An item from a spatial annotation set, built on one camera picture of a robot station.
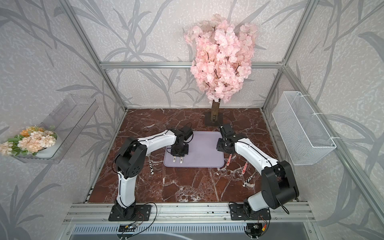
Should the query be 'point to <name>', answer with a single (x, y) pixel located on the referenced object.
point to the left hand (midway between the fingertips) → (184, 155)
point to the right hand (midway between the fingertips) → (220, 146)
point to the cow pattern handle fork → (152, 172)
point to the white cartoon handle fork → (174, 159)
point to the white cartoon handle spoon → (181, 159)
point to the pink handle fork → (229, 160)
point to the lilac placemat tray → (203, 152)
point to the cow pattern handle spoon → (247, 181)
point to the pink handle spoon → (244, 168)
